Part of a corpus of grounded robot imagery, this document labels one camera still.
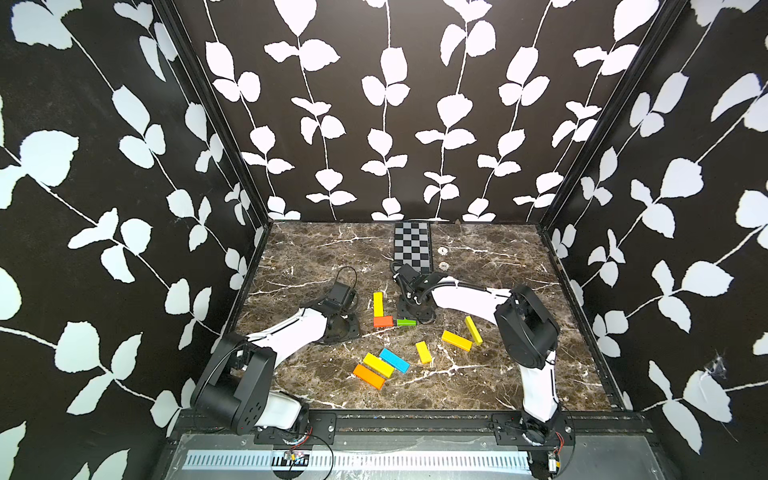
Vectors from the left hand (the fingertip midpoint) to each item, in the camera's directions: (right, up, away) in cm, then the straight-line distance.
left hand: (355, 328), depth 90 cm
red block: (+9, +1, +4) cm, 10 cm away
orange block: (+5, -12, -8) cm, 15 cm away
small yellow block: (+21, -6, -3) cm, 22 cm away
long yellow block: (+32, -4, 0) cm, 32 cm away
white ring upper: (+30, +24, +22) cm, 44 cm away
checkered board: (+19, +26, +21) cm, 38 cm away
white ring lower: (+30, +18, +18) cm, 39 cm away
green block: (+16, +2, -1) cm, 16 cm away
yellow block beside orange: (+8, -9, -6) cm, 13 cm away
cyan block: (+12, -8, -5) cm, 15 cm away
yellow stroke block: (+7, +6, +6) cm, 11 cm away
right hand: (+14, +4, +4) cm, 15 cm away
